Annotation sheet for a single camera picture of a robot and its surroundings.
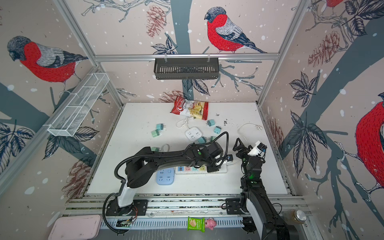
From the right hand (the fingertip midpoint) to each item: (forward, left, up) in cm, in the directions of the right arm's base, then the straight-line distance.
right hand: (242, 143), depth 82 cm
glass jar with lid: (-32, -19, -4) cm, 38 cm away
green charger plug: (+1, +53, -12) cm, 54 cm away
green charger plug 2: (+12, +55, -10) cm, 58 cm away
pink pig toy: (-36, +18, -11) cm, 42 cm away
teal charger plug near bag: (+23, +17, -11) cm, 31 cm away
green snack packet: (-37, +24, -12) cm, 46 cm away
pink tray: (-41, +81, -11) cm, 91 cm away
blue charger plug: (+18, +12, -12) cm, 25 cm away
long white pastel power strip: (-12, +23, -11) cm, 28 cm away
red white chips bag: (+35, +34, -8) cm, 49 cm away
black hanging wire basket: (+52, +36, +16) cm, 65 cm away
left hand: (-9, +12, -8) cm, 17 cm away
